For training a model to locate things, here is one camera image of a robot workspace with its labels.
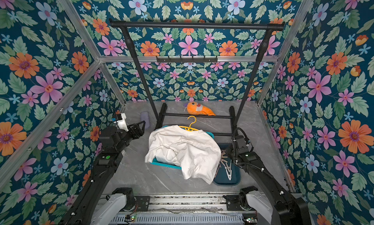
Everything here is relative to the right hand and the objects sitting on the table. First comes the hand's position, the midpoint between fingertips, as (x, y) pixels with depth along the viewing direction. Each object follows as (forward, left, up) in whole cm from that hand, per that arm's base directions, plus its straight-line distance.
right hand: (229, 148), depth 86 cm
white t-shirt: (-7, +19, +7) cm, 21 cm away
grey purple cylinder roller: (+27, +60, -3) cm, 66 cm away
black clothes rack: (+28, +47, -2) cm, 55 cm away
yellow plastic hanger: (+9, +24, +6) cm, 27 cm away
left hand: (+3, +48, +19) cm, 52 cm away
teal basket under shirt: (-12, +32, +2) cm, 34 cm away
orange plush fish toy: (+30, +22, +2) cm, 38 cm away
